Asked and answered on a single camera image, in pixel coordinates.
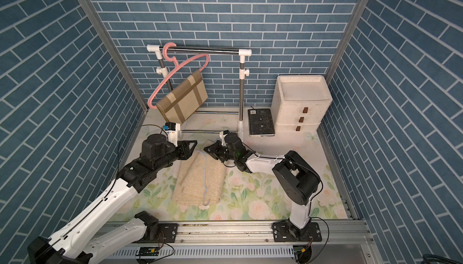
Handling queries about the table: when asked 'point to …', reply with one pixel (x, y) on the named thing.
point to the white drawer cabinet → (299, 102)
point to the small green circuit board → (149, 251)
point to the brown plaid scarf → (179, 106)
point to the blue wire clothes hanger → (204, 182)
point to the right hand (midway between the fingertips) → (204, 149)
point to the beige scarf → (199, 179)
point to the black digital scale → (260, 122)
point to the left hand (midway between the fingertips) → (199, 143)
